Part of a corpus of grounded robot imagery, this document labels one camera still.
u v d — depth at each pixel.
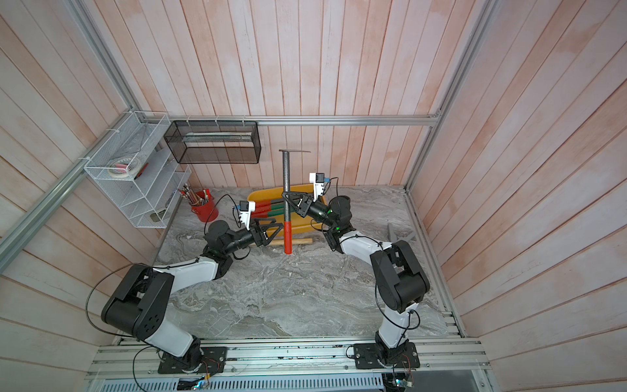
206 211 1.05
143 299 0.46
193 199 0.98
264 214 1.01
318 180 0.73
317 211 0.73
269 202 1.04
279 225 0.76
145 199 0.78
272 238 0.74
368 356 0.73
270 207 1.03
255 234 0.73
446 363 0.73
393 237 1.01
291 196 0.75
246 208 0.73
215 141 1.04
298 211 0.73
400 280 0.49
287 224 0.77
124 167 0.69
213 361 0.73
